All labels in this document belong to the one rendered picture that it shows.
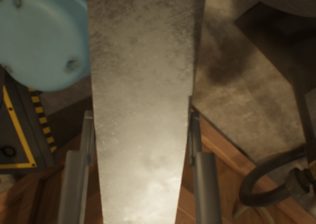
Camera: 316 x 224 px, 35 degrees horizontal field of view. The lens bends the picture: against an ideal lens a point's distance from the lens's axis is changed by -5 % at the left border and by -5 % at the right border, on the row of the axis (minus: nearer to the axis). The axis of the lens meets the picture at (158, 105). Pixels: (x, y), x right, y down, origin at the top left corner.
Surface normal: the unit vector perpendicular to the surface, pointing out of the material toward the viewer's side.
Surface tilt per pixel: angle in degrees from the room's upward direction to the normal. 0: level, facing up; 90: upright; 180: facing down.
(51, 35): 19
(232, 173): 90
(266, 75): 0
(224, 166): 90
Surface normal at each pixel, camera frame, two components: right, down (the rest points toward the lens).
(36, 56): -0.37, 0.51
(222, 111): -0.05, 0.62
